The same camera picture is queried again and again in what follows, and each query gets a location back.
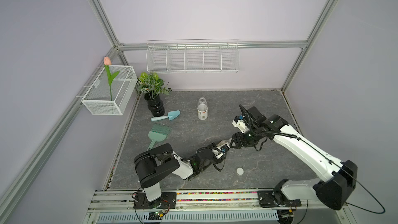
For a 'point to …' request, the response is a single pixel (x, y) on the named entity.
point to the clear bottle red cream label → (223, 141)
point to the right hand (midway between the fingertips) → (235, 144)
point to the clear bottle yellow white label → (202, 108)
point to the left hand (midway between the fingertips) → (223, 144)
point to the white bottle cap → (240, 171)
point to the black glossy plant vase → (155, 104)
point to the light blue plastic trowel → (171, 115)
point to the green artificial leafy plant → (151, 84)
